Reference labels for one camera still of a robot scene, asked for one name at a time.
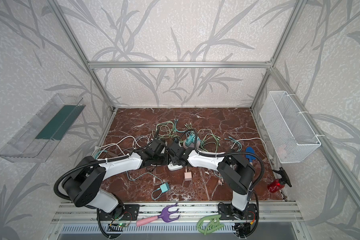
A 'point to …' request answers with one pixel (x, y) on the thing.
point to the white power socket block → (174, 167)
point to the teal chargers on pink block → (190, 139)
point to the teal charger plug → (164, 187)
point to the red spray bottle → (277, 185)
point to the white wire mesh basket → (291, 136)
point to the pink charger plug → (188, 176)
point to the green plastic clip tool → (208, 223)
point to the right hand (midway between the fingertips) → (176, 152)
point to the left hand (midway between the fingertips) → (172, 155)
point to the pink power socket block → (192, 145)
